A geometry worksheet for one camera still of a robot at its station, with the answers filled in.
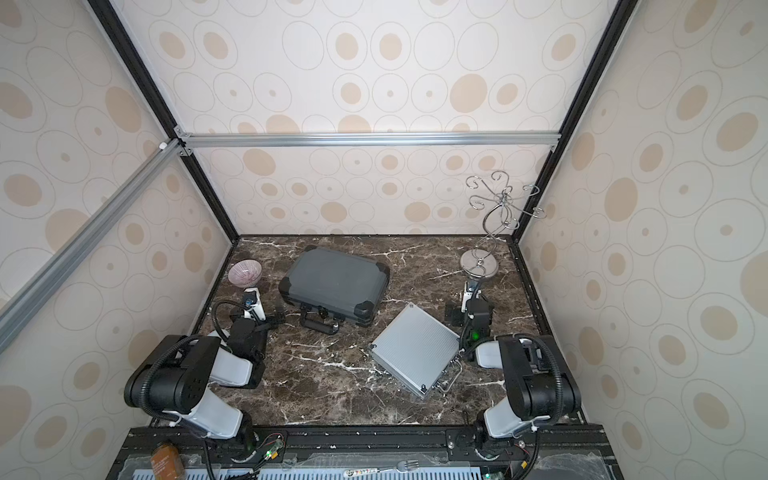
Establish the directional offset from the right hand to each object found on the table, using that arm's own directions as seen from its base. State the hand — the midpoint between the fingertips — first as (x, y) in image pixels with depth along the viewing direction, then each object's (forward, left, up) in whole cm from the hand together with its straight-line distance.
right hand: (480, 301), depth 94 cm
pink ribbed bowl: (+10, +81, -1) cm, 81 cm away
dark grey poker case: (+1, +47, +5) cm, 47 cm away
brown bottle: (-47, +77, 0) cm, 91 cm away
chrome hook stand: (+20, -4, -3) cm, 20 cm away
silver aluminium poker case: (-18, +20, 0) cm, 26 cm away
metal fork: (-44, +23, -5) cm, 50 cm away
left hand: (-5, +64, +8) cm, 65 cm away
